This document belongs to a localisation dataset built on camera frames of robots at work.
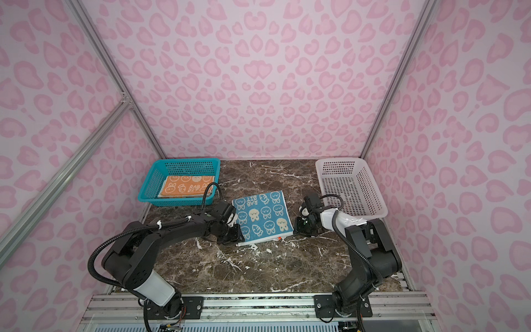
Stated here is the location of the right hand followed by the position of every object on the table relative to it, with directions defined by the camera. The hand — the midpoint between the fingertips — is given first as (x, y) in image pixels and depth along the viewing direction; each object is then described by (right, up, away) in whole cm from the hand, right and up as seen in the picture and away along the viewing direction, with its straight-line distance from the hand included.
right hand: (295, 230), depth 90 cm
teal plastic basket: (-62, +29, +31) cm, 75 cm away
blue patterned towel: (-14, +4, +6) cm, 16 cm away
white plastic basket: (+31, +22, +20) cm, 43 cm away
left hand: (-22, -3, -2) cm, 22 cm away
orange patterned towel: (-53, +18, +14) cm, 58 cm away
